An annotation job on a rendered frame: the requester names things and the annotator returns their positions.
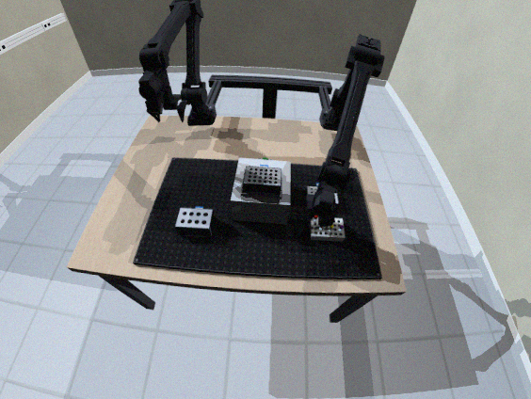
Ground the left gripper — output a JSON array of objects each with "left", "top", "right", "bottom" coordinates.
[{"left": 306, "top": 194, "right": 337, "bottom": 219}]

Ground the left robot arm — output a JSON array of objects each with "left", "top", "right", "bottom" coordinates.
[{"left": 313, "top": 34, "right": 385, "bottom": 227}]

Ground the white tube rack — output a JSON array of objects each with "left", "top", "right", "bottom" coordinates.
[{"left": 309, "top": 218, "right": 346, "bottom": 242}]

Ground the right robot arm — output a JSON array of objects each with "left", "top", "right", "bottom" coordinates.
[{"left": 138, "top": 0, "right": 215, "bottom": 122}]

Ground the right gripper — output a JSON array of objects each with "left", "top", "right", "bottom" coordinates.
[{"left": 147, "top": 94, "right": 187, "bottom": 122}]

